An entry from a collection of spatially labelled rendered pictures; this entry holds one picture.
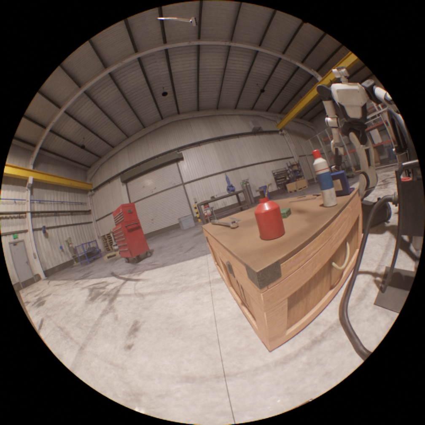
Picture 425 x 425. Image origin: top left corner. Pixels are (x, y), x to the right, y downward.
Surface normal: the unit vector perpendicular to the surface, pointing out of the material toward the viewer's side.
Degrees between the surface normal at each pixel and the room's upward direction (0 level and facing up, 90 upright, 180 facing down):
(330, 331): 0
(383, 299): 0
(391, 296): 0
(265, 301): 90
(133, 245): 90
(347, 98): 115
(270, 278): 90
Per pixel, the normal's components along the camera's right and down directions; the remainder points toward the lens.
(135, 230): 0.86, -0.26
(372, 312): -0.31, -0.95
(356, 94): -0.73, 0.68
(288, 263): 0.18, -0.01
